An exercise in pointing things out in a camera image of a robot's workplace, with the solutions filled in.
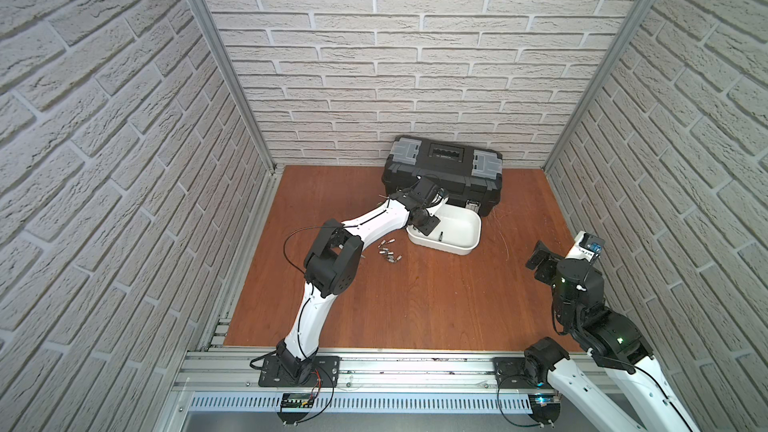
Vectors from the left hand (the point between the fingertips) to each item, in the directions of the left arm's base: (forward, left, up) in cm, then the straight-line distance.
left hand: (434, 218), depth 95 cm
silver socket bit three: (-8, +17, -7) cm, 20 cm away
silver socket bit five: (-10, +15, -7) cm, 19 cm away
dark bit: (-2, -3, -7) cm, 8 cm away
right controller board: (-50, -23, -8) cm, 56 cm away
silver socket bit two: (-5, +14, -7) cm, 16 cm away
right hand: (-21, -25, +17) cm, 37 cm away
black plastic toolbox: (+10, -11, +10) cm, 18 cm away
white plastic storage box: (-1, -9, -7) cm, 11 cm away
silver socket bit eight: (-10, +12, -8) cm, 17 cm away
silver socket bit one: (-5, +17, -7) cm, 19 cm away
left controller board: (-48, +38, -11) cm, 62 cm away
